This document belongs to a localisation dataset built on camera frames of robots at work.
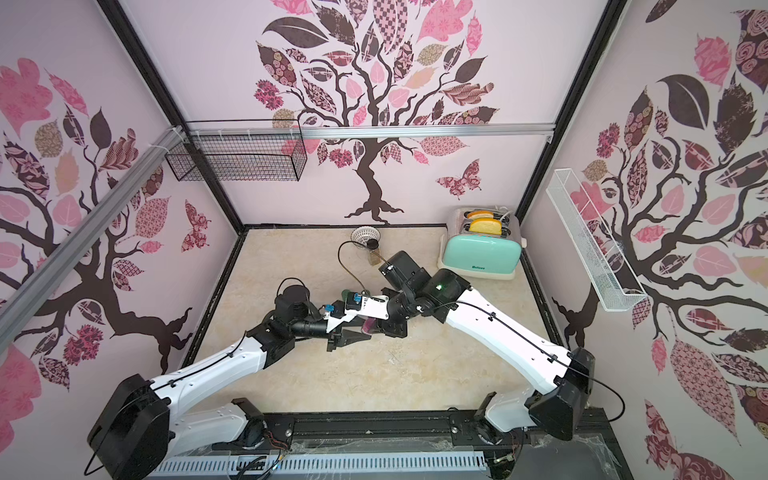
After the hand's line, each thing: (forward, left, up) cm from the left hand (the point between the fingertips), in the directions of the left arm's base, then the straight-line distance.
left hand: (367, 333), depth 72 cm
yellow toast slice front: (+36, -37, +1) cm, 51 cm away
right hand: (0, -2, +4) cm, 5 cm away
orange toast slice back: (+41, -36, +2) cm, 54 cm away
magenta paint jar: (0, -1, +5) cm, 5 cm away
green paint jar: (+21, +10, -16) cm, 28 cm away
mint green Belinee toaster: (+29, -37, -6) cm, 48 cm away
